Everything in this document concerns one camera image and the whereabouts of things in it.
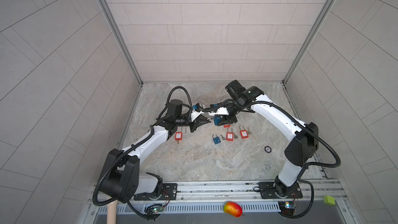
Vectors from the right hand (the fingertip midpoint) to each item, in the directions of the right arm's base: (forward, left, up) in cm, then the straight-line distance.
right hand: (217, 117), depth 77 cm
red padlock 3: (-2, -8, -17) cm, 19 cm away
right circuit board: (-37, -28, -20) cm, 50 cm away
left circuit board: (-34, +30, -14) cm, 47 cm away
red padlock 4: (-1, -16, -17) cm, 24 cm away
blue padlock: (-2, 0, +1) cm, 2 cm away
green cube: (-35, -46, -17) cm, 60 cm away
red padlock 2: (+4, -7, -16) cm, 18 cm away
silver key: (-3, -4, -18) cm, 19 cm away
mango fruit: (-36, -4, -15) cm, 39 cm away
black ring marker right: (-12, -27, -19) cm, 35 cm away
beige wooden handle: (-34, +48, -14) cm, 60 cm away
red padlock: (-1, +22, -15) cm, 26 cm away
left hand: (-1, +3, 0) cm, 3 cm away
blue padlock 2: (-4, 0, -17) cm, 18 cm away
